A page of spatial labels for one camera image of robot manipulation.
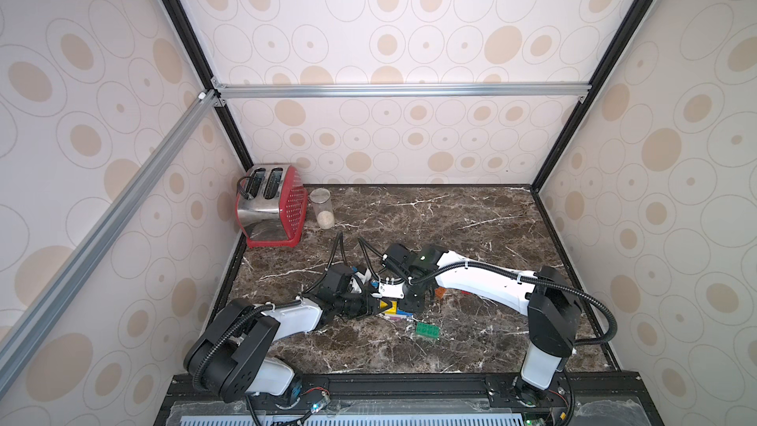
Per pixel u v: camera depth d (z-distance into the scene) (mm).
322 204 972
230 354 427
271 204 897
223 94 904
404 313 839
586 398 741
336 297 702
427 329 829
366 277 727
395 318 852
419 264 591
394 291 729
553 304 469
